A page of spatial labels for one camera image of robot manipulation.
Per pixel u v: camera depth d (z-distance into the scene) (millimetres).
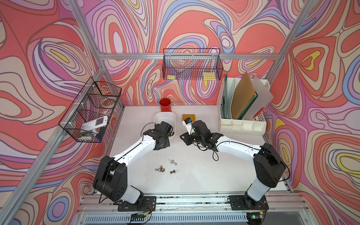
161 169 840
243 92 1011
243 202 673
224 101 908
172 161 875
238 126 986
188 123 751
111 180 423
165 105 1080
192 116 1109
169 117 1070
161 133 659
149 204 720
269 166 454
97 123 682
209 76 822
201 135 660
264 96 842
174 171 842
